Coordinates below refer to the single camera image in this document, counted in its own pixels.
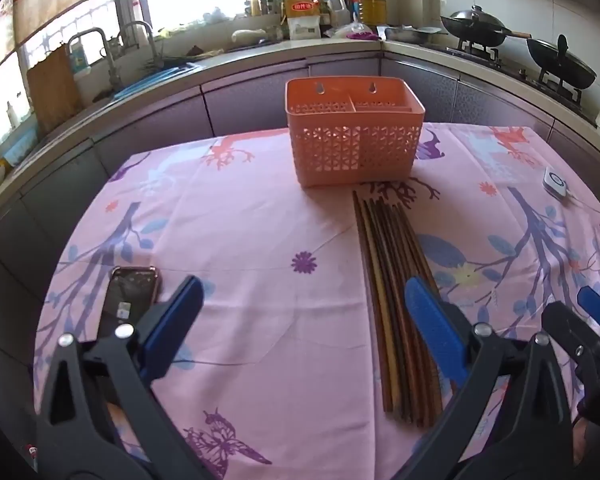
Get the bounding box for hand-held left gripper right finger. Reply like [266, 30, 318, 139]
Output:
[404, 276, 577, 480]

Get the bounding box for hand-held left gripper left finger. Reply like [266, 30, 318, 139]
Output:
[35, 275, 206, 480]

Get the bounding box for bundle of wooden chopsticks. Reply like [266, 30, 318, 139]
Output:
[351, 190, 456, 429]

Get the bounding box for orange plastic utensil basket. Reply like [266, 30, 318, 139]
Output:
[285, 77, 427, 189]

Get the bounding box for smartphone with gold case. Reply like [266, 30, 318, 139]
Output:
[101, 266, 160, 346]

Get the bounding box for pink printed tablecloth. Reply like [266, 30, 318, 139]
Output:
[32, 122, 600, 480]

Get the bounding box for white round-button remote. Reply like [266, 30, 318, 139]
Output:
[542, 166, 571, 205]

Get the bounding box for grey kitchen cabinets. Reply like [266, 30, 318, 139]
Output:
[0, 42, 600, 321]

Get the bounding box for steel kitchen sink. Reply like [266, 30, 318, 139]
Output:
[92, 59, 204, 106]

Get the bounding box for black wok with lid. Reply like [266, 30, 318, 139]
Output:
[526, 35, 598, 90]

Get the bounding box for blue plastic basin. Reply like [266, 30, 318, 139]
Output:
[112, 62, 201, 101]

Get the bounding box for black gas stove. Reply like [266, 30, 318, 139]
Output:
[447, 42, 600, 122]

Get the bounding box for wooden cutting board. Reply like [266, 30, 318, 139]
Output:
[26, 49, 84, 134]

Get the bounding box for square steel faucet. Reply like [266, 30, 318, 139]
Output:
[67, 27, 124, 89]

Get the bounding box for blue labelled packet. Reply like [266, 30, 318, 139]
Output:
[69, 40, 91, 76]

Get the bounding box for steel bowl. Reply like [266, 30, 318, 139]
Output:
[385, 26, 444, 45]

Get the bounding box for curved steel faucet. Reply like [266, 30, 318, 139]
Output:
[117, 21, 166, 69]

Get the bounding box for white radish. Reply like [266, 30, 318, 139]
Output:
[230, 29, 269, 45]

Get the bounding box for grey wok with lid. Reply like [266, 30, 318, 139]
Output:
[440, 6, 532, 50]

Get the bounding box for clear plastic bag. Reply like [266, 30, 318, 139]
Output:
[325, 21, 376, 40]

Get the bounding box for large yellow oil bottle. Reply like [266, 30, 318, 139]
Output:
[352, 0, 388, 29]

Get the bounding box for white plastic jug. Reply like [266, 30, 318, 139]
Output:
[322, 0, 352, 29]

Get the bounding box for white bag with yellow label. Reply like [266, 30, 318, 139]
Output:
[284, 0, 324, 40]

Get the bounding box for white cable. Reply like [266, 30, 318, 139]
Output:
[565, 191, 600, 225]

